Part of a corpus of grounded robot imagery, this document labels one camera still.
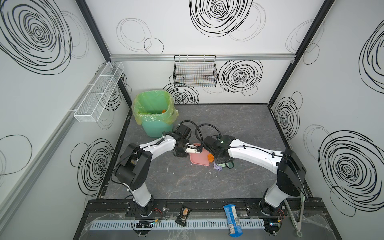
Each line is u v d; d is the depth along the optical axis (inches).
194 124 29.6
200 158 34.1
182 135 28.8
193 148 30.9
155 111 40.2
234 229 26.4
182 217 27.6
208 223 29.1
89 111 28.0
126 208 28.6
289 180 16.9
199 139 26.6
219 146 23.1
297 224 26.8
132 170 18.1
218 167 33.6
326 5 28.2
